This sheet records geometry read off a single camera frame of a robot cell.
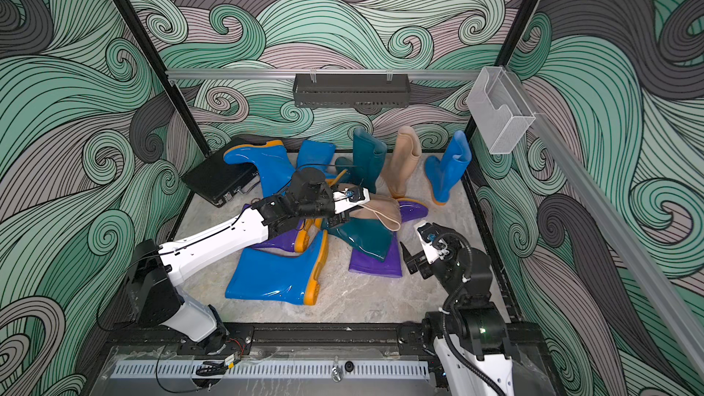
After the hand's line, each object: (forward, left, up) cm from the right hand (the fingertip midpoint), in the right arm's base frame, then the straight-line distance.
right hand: (419, 233), depth 69 cm
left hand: (+9, +15, +4) cm, 17 cm away
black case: (+34, +70, -18) cm, 80 cm away
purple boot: (+7, +36, -18) cm, 41 cm away
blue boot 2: (+27, -14, -9) cm, 32 cm away
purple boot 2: (+2, +14, -23) cm, 27 cm away
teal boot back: (+29, +11, -3) cm, 32 cm away
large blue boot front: (-3, +46, -18) cm, 50 cm away
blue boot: (+40, +48, -15) cm, 64 cm away
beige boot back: (+35, -3, -7) cm, 36 cm away
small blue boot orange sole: (+49, +30, -21) cm, 62 cm away
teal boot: (+9, +11, -18) cm, 23 cm away
